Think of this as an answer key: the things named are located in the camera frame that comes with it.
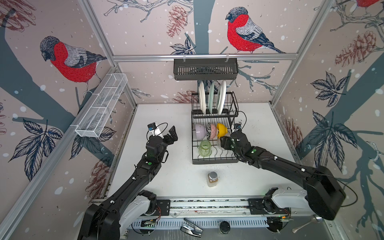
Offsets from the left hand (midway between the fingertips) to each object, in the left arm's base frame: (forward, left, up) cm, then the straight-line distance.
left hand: (167, 128), depth 79 cm
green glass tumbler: (-6, -21, -13) cm, 25 cm away
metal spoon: (-43, -61, -21) cm, 78 cm away
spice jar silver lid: (-23, -24, -12) cm, 35 cm away
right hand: (-1, -32, -10) cm, 33 cm away
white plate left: (+12, -19, +12) cm, 25 cm away
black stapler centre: (-42, -12, -20) cm, 48 cm away
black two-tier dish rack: (+7, -25, +3) cm, 26 cm away
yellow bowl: (+7, -33, -12) cm, 36 cm away
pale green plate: (+11, -24, +12) cm, 29 cm away
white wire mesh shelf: (-3, +34, +8) cm, 36 cm away
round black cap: (-42, -27, -12) cm, 52 cm away
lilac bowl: (+6, -18, -12) cm, 22 cm away
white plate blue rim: (+8, -29, +11) cm, 32 cm away
